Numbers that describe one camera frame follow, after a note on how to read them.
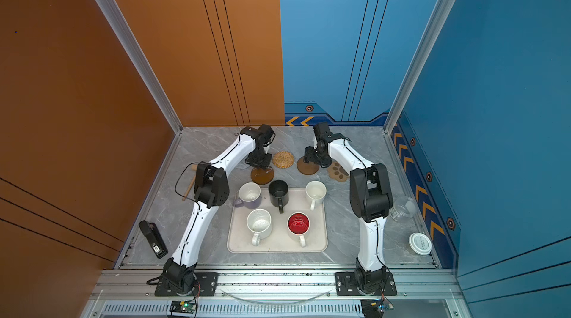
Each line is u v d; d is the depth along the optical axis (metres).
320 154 0.84
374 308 0.70
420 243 0.76
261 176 1.00
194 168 1.02
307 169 1.03
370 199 0.53
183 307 0.71
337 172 1.02
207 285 0.74
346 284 0.72
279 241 0.82
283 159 1.06
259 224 0.85
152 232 0.82
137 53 0.89
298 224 0.85
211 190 0.65
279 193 0.91
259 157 0.90
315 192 0.91
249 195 0.94
